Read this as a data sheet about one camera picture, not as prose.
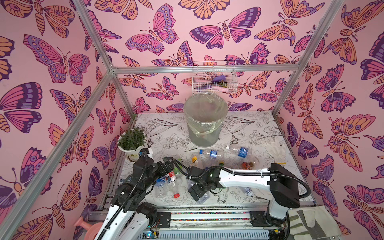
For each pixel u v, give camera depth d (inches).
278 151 38.5
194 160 35.4
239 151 37.1
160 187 33.6
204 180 23.7
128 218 18.1
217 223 28.8
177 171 24.6
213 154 36.2
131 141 32.9
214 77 37.8
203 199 31.8
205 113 40.6
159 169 24.5
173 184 32.1
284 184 18.6
